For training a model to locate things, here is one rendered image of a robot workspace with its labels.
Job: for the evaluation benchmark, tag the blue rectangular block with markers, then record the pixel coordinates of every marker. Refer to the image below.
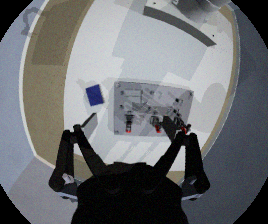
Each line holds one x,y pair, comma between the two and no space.
94,95

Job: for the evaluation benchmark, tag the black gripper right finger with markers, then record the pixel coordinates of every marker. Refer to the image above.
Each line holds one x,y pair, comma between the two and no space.
195,182

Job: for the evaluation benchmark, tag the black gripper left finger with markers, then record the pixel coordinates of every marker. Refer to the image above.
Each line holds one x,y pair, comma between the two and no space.
61,180

